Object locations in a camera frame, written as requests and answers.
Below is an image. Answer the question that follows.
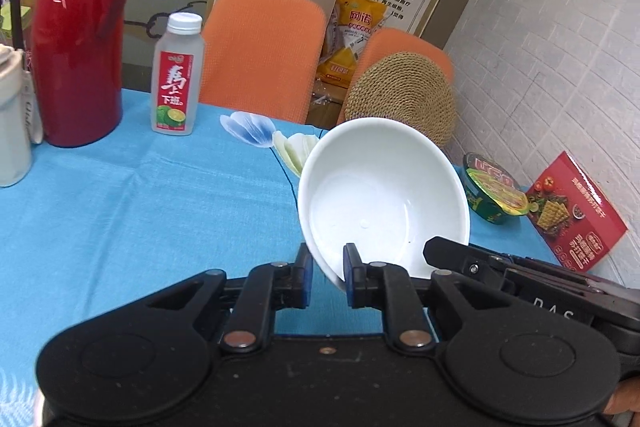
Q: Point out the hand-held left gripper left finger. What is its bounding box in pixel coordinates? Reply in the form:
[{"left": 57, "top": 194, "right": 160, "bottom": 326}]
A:
[{"left": 145, "top": 243, "right": 315, "bottom": 354}]

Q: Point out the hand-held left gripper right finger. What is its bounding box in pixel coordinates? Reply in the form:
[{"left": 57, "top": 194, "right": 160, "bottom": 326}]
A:
[{"left": 342, "top": 243, "right": 507, "bottom": 354}]

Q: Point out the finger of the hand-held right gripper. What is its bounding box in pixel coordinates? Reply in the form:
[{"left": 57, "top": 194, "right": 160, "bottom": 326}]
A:
[{"left": 423, "top": 236, "right": 516, "bottom": 282}]

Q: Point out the white ceramic bowl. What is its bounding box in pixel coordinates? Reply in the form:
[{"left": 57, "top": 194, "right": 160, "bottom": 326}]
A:
[{"left": 298, "top": 118, "right": 471, "bottom": 293}]

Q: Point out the person's right hand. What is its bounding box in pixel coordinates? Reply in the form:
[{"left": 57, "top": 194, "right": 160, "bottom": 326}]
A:
[{"left": 604, "top": 379, "right": 640, "bottom": 415}]

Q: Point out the green instant noodle bowl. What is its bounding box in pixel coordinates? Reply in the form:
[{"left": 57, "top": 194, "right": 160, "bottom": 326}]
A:
[{"left": 462, "top": 152, "right": 533, "bottom": 225}]

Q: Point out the red cracker box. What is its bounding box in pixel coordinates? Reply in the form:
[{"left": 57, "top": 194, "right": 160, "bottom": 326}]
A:
[{"left": 525, "top": 151, "right": 628, "bottom": 273}]

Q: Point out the woven straw mat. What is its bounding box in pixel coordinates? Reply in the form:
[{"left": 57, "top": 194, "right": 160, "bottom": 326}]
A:
[{"left": 345, "top": 53, "right": 457, "bottom": 148}]

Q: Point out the blue floral tablecloth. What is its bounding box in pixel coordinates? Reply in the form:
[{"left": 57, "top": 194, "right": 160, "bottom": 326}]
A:
[{"left": 0, "top": 88, "right": 561, "bottom": 408}]

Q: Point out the narrow orange chair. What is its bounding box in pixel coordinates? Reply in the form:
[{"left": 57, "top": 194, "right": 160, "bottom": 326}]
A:
[{"left": 357, "top": 28, "right": 455, "bottom": 88}]

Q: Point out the wide orange chair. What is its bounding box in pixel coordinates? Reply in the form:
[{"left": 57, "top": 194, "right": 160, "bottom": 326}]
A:
[{"left": 200, "top": 0, "right": 326, "bottom": 125}]

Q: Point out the yellow snack bag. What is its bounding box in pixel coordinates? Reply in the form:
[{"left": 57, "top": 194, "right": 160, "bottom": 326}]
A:
[{"left": 315, "top": 0, "right": 388, "bottom": 88}]

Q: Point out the juice bottle with red label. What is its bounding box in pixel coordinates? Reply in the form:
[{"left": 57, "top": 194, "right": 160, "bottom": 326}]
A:
[{"left": 151, "top": 13, "right": 205, "bottom": 136}]

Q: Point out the white lidded mug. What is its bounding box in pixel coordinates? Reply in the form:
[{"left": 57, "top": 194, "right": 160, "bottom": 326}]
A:
[{"left": 0, "top": 47, "right": 36, "bottom": 188}]

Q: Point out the red thermos jug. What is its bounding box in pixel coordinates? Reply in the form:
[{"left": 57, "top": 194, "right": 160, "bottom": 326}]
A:
[{"left": 31, "top": 0, "right": 138, "bottom": 148}]

